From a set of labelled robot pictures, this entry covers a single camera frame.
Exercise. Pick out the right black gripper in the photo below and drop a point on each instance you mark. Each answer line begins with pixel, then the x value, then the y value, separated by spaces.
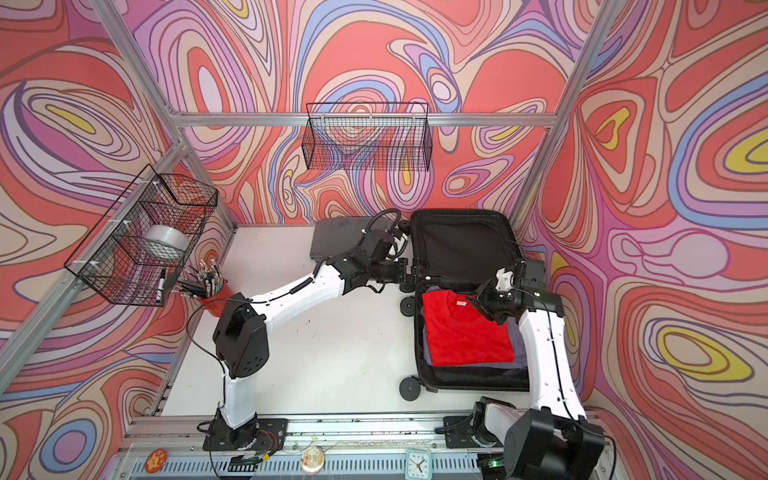
pixel 482 300

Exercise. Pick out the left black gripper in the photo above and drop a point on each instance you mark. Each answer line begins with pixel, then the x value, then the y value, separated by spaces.
pixel 402 277

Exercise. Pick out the purple jeans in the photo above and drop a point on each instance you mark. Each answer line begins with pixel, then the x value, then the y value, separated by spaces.
pixel 516 341

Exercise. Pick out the red t-shirt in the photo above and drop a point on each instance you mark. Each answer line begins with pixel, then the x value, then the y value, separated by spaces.
pixel 458 334

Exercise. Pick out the grey towel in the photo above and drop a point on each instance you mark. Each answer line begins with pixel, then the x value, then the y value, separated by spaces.
pixel 337 236

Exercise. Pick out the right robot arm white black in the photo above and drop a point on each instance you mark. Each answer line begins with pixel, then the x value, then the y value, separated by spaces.
pixel 553 439

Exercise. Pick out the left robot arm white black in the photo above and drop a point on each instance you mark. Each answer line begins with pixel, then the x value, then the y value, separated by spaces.
pixel 241 337

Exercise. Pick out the black open suitcase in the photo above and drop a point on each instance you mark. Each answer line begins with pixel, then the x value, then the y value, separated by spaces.
pixel 461 251

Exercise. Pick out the small teal clock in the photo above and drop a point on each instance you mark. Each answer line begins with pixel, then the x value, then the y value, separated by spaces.
pixel 418 465

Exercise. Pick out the red pen cup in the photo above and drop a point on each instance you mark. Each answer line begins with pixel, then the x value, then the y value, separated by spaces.
pixel 215 305

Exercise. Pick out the round clear badge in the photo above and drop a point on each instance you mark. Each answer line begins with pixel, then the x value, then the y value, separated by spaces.
pixel 312 460

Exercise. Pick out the red round sticker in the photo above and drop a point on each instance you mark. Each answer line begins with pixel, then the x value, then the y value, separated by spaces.
pixel 155 461

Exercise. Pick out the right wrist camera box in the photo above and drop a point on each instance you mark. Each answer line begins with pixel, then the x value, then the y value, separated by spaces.
pixel 504 280

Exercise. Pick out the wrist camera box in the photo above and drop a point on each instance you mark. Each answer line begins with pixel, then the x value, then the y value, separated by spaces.
pixel 376 244
pixel 504 280

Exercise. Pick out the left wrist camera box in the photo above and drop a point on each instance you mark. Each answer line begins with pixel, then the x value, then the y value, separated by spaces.
pixel 376 244

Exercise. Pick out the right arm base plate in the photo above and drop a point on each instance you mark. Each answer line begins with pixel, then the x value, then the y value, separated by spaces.
pixel 460 432

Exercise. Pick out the back black wire basket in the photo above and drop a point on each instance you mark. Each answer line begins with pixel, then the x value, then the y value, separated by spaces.
pixel 367 136

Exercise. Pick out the black wire basket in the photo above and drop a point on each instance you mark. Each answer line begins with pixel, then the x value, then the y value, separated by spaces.
pixel 367 136
pixel 116 267

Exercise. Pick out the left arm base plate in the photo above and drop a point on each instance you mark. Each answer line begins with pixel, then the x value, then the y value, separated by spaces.
pixel 260 435

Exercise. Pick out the silver duct tape roll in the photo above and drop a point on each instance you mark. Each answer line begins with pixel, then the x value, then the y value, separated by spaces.
pixel 165 243

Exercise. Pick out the left black wire basket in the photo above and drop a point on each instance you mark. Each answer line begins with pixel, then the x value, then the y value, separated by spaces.
pixel 116 267

